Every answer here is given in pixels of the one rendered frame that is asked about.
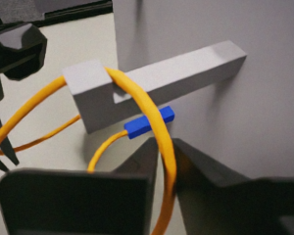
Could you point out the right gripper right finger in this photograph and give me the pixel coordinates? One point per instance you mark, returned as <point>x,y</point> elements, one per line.
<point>213,203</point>

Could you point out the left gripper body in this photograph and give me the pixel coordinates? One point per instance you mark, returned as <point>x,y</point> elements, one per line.
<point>17,60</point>

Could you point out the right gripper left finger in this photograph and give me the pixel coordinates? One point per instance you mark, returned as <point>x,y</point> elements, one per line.
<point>80,201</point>

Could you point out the orange cable with blue plug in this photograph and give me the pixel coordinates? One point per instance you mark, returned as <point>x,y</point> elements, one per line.
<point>147,107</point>

